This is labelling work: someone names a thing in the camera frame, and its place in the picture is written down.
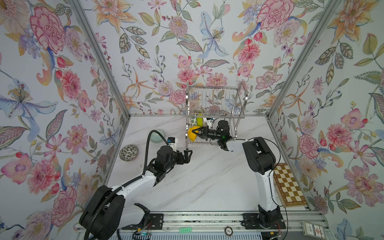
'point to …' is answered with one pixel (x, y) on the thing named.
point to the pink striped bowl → (205, 123)
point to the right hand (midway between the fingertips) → (192, 132)
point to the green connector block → (185, 229)
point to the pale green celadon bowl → (155, 137)
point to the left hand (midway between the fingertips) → (188, 153)
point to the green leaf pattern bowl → (193, 121)
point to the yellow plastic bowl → (192, 135)
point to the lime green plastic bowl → (200, 120)
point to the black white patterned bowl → (128, 153)
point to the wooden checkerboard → (290, 191)
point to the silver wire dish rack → (214, 103)
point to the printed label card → (313, 230)
